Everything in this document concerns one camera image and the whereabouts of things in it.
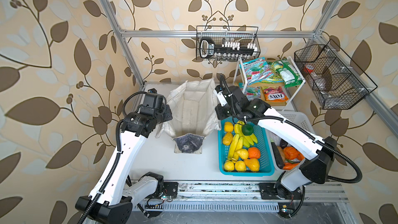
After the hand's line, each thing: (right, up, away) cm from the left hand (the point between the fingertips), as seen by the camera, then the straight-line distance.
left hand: (167, 110), depth 71 cm
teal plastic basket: (+39, -22, +11) cm, 46 cm away
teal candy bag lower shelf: (+45, +9, +18) cm, 49 cm away
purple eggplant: (+55, -23, +7) cm, 60 cm away
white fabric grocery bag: (+10, +1, +28) cm, 29 cm away
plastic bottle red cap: (+73, +21, +10) cm, 76 cm away
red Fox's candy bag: (+58, +8, +19) cm, 62 cm away
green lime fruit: (+41, -12, +15) cm, 45 cm away
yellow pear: (+42, -28, +7) cm, 51 cm away
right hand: (+23, 0, +4) cm, 24 cm away
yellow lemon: (+32, -12, +20) cm, 39 cm away
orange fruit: (+43, -23, +9) cm, 50 cm away
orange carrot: (+59, -28, +5) cm, 65 cm away
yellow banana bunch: (+37, -18, +15) cm, 44 cm away
